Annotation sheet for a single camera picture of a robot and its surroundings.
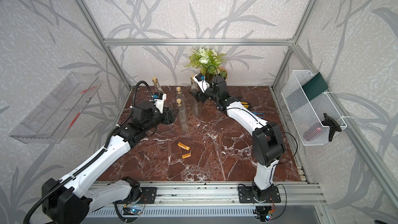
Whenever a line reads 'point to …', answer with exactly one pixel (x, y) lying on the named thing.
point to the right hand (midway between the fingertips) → (195, 86)
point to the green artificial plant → (208, 60)
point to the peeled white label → (183, 145)
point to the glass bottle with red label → (158, 89)
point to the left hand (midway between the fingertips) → (174, 109)
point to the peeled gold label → (186, 155)
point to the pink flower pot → (221, 71)
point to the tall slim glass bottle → (196, 108)
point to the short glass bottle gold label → (180, 95)
